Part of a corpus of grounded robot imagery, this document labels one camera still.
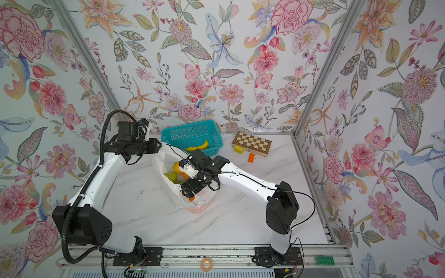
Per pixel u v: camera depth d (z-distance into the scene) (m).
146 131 0.67
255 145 1.13
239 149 1.12
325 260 0.72
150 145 0.72
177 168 0.98
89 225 0.42
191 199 0.80
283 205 0.44
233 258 0.75
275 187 0.47
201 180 0.66
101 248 0.50
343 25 0.75
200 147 1.13
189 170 0.72
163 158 0.84
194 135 1.18
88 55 0.84
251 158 1.07
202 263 0.73
